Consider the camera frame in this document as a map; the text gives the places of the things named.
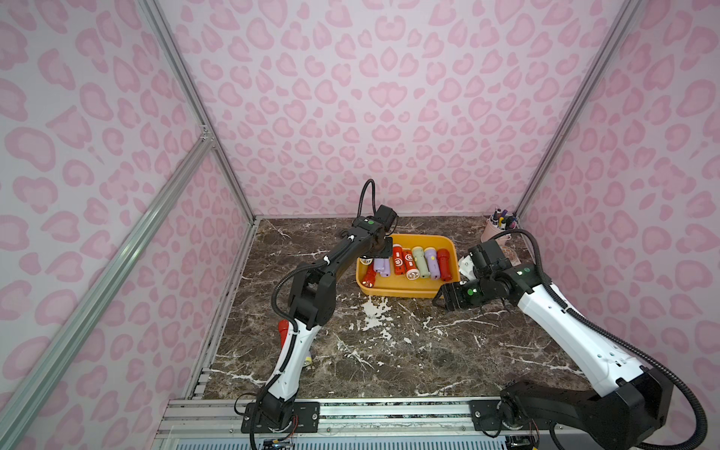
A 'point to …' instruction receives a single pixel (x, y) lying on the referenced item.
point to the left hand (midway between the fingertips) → (387, 251)
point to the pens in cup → (502, 221)
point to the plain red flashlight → (369, 277)
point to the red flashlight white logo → (398, 259)
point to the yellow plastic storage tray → (399, 286)
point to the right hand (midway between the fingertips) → (443, 300)
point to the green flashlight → (421, 262)
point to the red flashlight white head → (412, 272)
